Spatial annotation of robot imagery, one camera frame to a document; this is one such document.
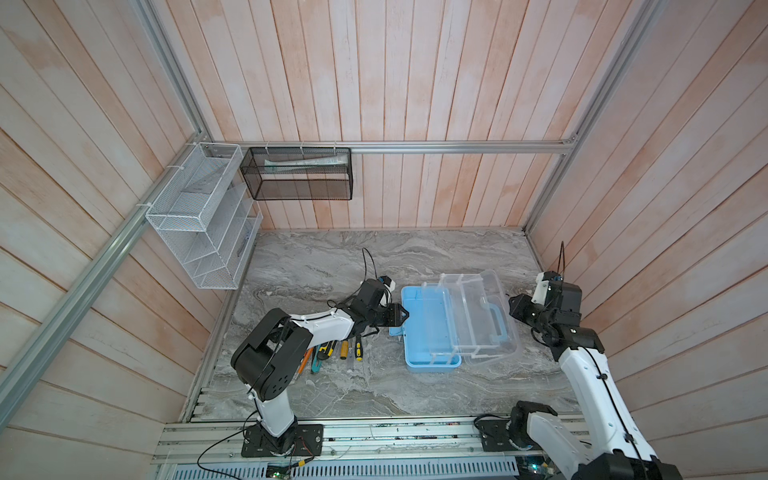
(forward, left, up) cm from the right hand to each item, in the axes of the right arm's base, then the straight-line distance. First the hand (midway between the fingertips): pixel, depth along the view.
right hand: (514, 298), depth 82 cm
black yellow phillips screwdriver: (-10, +44, -14) cm, 47 cm away
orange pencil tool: (-13, +59, -15) cm, 62 cm away
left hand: (-2, +30, -10) cm, 32 cm away
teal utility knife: (-15, +56, -15) cm, 60 cm away
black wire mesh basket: (+44, +68, +10) cm, 81 cm away
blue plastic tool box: (-3, +15, -7) cm, 17 cm away
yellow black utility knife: (-11, +54, -13) cm, 56 cm away
